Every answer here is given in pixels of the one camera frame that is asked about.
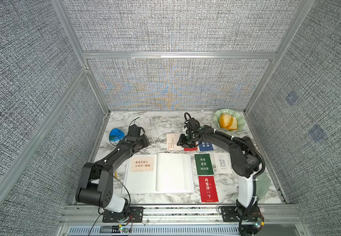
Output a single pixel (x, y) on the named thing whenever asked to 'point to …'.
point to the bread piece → (227, 121)
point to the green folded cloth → (263, 184)
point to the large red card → (208, 189)
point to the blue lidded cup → (115, 135)
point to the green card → (203, 164)
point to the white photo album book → (159, 173)
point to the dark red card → (190, 149)
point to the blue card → (206, 147)
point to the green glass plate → (235, 113)
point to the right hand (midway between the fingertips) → (177, 141)
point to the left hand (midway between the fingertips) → (149, 138)
